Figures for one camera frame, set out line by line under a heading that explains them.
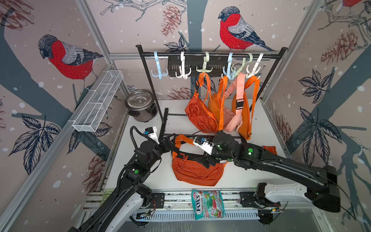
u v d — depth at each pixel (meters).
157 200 0.73
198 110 0.87
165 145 0.65
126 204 0.57
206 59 0.61
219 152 0.56
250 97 0.85
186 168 0.82
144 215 0.71
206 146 0.58
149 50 0.62
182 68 0.65
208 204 0.70
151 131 0.66
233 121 0.84
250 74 0.69
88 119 0.71
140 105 0.97
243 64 0.65
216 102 0.85
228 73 0.68
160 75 0.68
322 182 0.40
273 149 0.90
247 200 0.73
